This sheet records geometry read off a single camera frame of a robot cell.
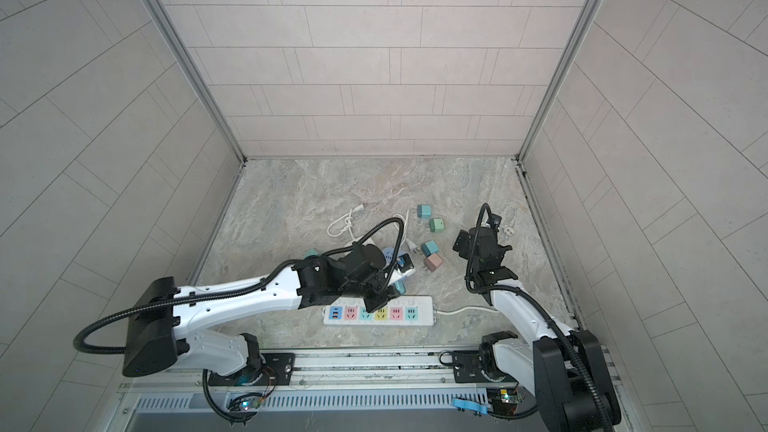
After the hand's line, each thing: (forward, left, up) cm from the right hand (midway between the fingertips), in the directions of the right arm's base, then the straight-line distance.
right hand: (472, 236), depth 89 cm
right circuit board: (-39, +1, -7) cm, 40 cm away
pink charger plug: (-6, +12, -3) cm, 14 cm away
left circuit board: (-36, +59, -2) cm, 69 cm away
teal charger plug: (+1, +49, -4) cm, 49 cm away
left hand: (-18, +22, +7) cm, 29 cm away
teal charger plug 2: (+13, +13, -3) cm, 18 cm away
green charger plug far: (+7, +10, -4) cm, 13 cm away
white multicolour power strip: (-19, +23, -4) cm, 30 cm away
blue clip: (-40, +9, -4) cm, 41 cm away
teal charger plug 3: (-1, +13, -4) cm, 14 cm away
